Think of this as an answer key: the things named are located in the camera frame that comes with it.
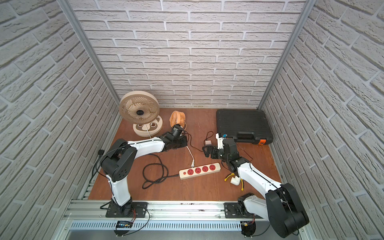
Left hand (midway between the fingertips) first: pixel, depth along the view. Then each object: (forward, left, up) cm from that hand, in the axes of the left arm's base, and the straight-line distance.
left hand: (184, 137), depth 97 cm
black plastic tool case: (+9, -45, +2) cm, 46 cm away
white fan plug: (-18, -6, -3) cm, 19 cm away
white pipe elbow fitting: (-28, -30, -2) cm, 41 cm away
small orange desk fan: (+10, +5, +9) cm, 14 cm away
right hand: (-11, -16, +5) cm, 20 cm away
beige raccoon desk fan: (+8, +25, +18) cm, 32 cm away
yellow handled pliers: (-28, -27, +9) cm, 40 cm away
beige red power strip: (-22, -10, -3) cm, 24 cm away
